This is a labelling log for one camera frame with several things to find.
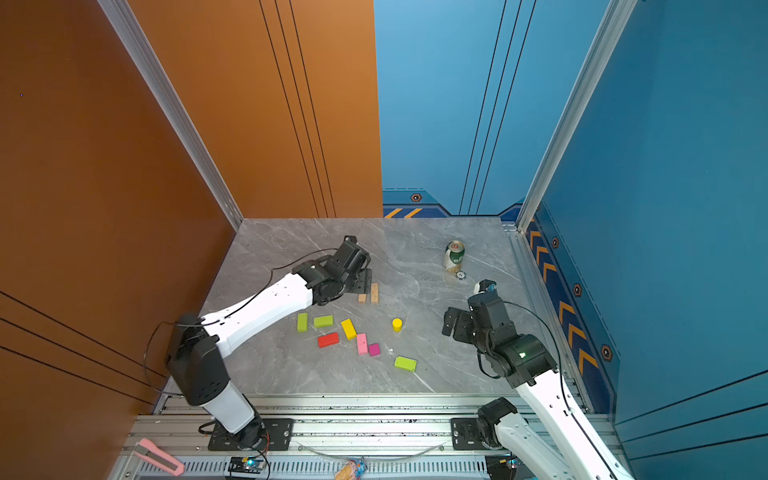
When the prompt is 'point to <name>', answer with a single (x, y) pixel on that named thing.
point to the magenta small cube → (374, 350)
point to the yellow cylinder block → (397, 325)
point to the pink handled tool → (147, 450)
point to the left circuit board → (247, 464)
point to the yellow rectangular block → (349, 329)
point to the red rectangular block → (326, 340)
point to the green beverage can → (455, 251)
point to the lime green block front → (405, 363)
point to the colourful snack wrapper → (353, 469)
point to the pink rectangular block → (362, 344)
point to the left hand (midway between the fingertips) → (360, 274)
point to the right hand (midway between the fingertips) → (457, 319)
